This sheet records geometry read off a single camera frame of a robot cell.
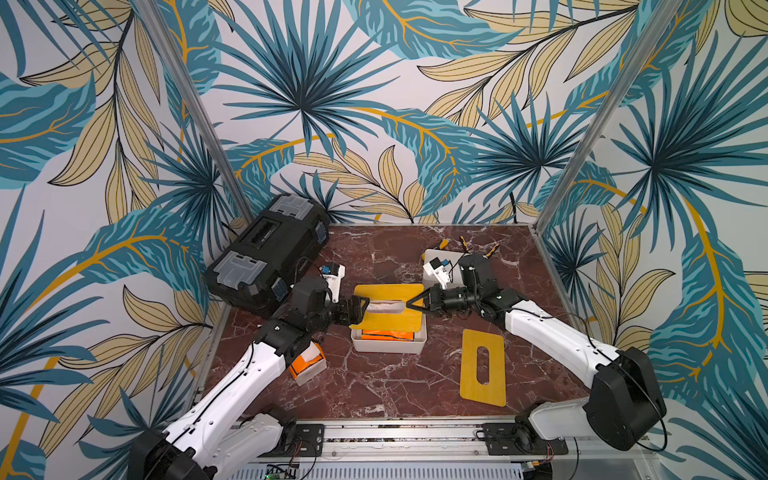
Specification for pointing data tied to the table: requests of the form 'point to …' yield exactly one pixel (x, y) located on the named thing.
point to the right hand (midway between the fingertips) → (408, 305)
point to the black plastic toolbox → (257, 270)
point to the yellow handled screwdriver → (443, 244)
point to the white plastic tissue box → (415, 347)
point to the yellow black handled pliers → (492, 250)
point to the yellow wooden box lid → (411, 319)
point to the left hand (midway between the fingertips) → (356, 303)
